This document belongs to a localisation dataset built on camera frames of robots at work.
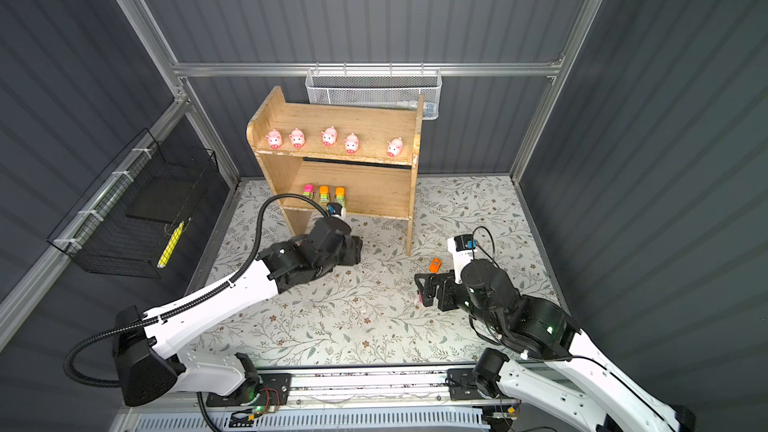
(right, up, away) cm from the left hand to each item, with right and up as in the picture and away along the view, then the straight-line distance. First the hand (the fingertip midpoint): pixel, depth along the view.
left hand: (354, 240), depth 76 cm
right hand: (+19, -7, -12) cm, 23 cm away
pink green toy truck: (+15, -9, -18) cm, 26 cm away
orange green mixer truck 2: (-5, +12, +8) cm, 15 cm away
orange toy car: (+23, -10, +18) cm, 31 cm away
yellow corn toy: (-42, -3, -11) cm, 43 cm away
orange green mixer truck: (-10, +13, +8) cm, 18 cm away
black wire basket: (-54, +5, -5) cm, 55 cm away
